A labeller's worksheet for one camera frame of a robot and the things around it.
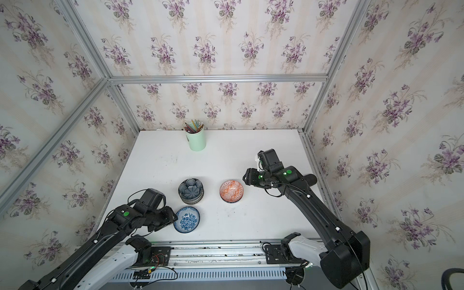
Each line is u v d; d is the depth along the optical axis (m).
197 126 1.04
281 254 0.73
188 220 0.82
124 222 0.51
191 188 0.86
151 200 0.60
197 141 1.04
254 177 0.67
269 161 0.57
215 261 0.73
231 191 0.90
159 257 0.73
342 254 0.37
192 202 0.82
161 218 0.68
